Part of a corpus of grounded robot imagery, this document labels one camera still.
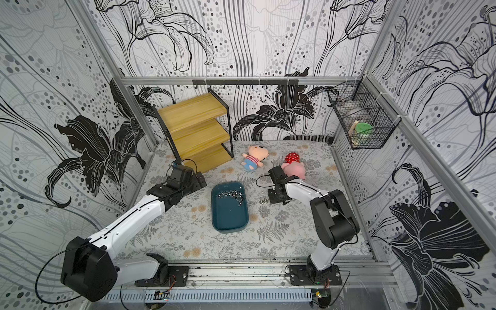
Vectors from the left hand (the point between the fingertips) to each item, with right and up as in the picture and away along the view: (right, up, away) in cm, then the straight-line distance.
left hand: (199, 184), depth 85 cm
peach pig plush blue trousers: (+26, +14, +19) cm, 35 cm away
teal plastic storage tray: (+12, -15, +4) cm, 20 cm away
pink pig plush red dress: (+45, +7, +13) cm, 48 cm away
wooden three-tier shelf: (-8, +26, +17) cm, 32 cm away
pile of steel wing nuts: (+14, -6, +10) cm, 18 cm away
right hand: (+37, -7, +10) cm, 39 cm away
